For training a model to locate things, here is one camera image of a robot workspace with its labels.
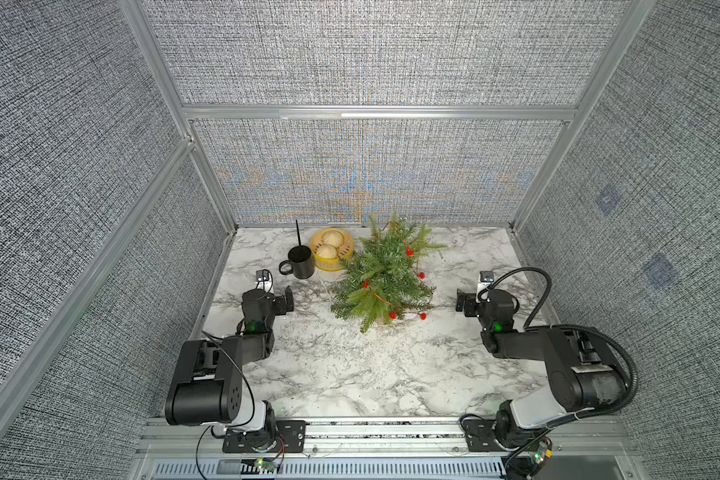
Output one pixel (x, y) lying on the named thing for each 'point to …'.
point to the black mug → (301, 262)
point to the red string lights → (392, 315)
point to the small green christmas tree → (382, 280)
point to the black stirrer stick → (297, 229)
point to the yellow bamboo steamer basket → (344, 251)
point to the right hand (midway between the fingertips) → (476, 281)
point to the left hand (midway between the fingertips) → (276, 284)
